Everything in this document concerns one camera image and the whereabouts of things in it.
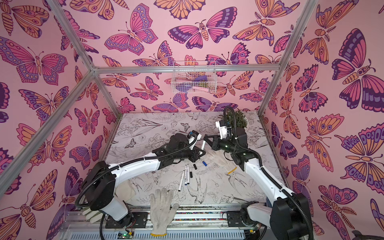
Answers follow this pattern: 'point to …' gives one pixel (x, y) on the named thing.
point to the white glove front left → (91, 213)
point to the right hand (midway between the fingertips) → (206, 138)
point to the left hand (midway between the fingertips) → (206, 151)
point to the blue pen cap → (204, 163)
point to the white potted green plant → (241, 121)
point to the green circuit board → (125, 235)
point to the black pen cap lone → (191, 174)
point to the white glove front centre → (162, 211)
